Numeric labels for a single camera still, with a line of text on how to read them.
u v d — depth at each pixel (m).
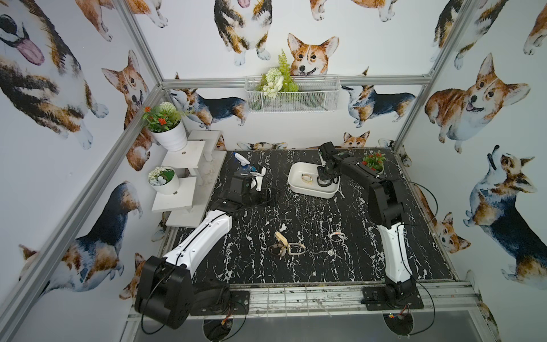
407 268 0.64
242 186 0.63
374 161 1.00
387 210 0.59
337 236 0.90
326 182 1.03
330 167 0.80
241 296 0.76
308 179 1.07
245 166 0.96
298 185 1.05
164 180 0.79
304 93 0.92
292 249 0.86
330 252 0.86
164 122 0.80
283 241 0.86
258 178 0.74
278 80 0.78
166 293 0.40
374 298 0.74
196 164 0.86
